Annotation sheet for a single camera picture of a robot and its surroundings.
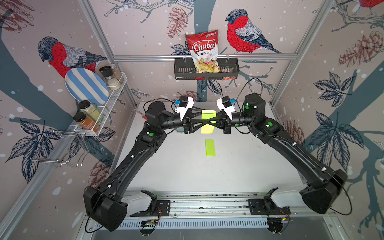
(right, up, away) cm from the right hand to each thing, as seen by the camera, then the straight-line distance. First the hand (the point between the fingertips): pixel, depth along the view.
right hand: (205, 120), depth 61 cm
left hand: (0, +2, -2) cm, 3 cm away
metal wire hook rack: (-56, -10, -4) cm, 57 cm away
